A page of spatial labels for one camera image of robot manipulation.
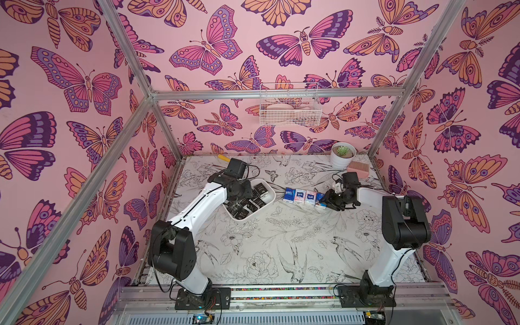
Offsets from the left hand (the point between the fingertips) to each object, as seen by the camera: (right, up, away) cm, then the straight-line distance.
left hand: (249, 190), depth 88 cm
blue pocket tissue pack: (+19, -4, +12) cm, 23 cm away
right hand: (+33, -7, +11) cm, 35 cm away
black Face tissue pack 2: (+3, -6, +10) cm, 12 cm away
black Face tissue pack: (+5, -1, +12) cm, 13 cm away
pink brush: (+61, +10, +25) cm, 66 cm away
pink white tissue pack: (+24, -4, +12) cm, 27 cm away
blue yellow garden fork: (-18, +17, +34) cm, 42 cm away
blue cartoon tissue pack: (+33, -5, +11) cm, 35 cm away
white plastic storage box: (-4, -9, +8) cm, 13 cm away
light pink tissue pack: (+29, -4, +11) cm, 31 cm away
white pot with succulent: (+47, +17, +18) cm, 53 cm away
